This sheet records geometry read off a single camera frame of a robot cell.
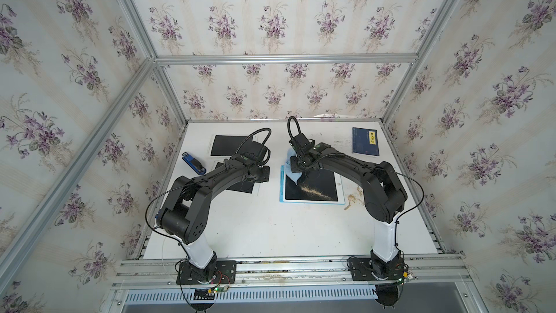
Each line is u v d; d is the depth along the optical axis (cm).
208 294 72
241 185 63
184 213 45
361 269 73
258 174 81
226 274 73
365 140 111
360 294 70
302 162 72
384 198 51
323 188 93
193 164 101
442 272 74
